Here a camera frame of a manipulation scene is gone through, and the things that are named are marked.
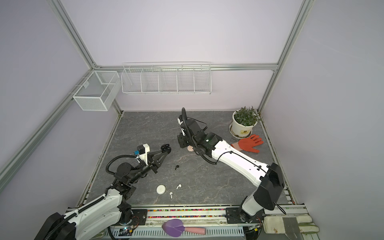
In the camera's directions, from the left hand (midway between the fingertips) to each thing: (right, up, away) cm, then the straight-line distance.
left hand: (166, 153), depth 73 cm
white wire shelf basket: (+11, +48, +35) cm, 60 cm away
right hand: (+7, +9, +2) cm, 12 cm away
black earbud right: (+3, -11, +18) cm, 21 cm away
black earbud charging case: (0, +3, 0) cm, 3 cm away
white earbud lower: (+1, -23, +7) cm, 24 cm away
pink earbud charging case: (+10, -2, +25) cm, 28 cm away
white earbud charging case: (-5, -21, +8) cm, 23 cm away
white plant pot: (+44, +10, +26) cm, 52 cm away
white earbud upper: (+5, -20, +9) cm, 23 cm away
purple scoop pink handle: (+5, -36, -2) cm, 36 cm away
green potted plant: (+48, +19, +20) cm, 56 cm away
